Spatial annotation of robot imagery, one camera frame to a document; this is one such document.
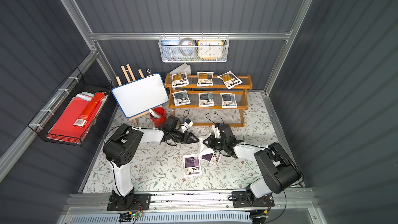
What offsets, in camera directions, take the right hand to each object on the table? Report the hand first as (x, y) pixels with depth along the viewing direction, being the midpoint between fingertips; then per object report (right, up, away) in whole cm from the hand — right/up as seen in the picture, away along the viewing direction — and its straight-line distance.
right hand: (203, 143), depth 88 cm
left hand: (-4, 0, +2) cm, 4 cm away
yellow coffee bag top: (-13, +36, -3) cm, 38 cm away
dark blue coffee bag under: (-14, +27, +8) cm, 31 cm away
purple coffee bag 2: (-6, -11, -3) cm, 13 cm away
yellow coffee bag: (+1, +37, -1) cm, 37 cm away
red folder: (-63, +13, -20) cm, 67 cm away
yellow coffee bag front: (+14, +36, -3) cm, 39 cm away
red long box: (-54, +20, -16) cm, 59 cm away
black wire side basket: (-64, +18, -23) cm, 71 cm away
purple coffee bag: (+2, -5, -4) cm, 7 cm away
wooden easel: (-43, +42, 0) cm, 60 cm away
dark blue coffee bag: (+1, +25, +6) cm, 26 cm away
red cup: (-28, +11, +11) cm, 32 cm away
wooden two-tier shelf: (+8, +25, +6) cm, 27 cm away
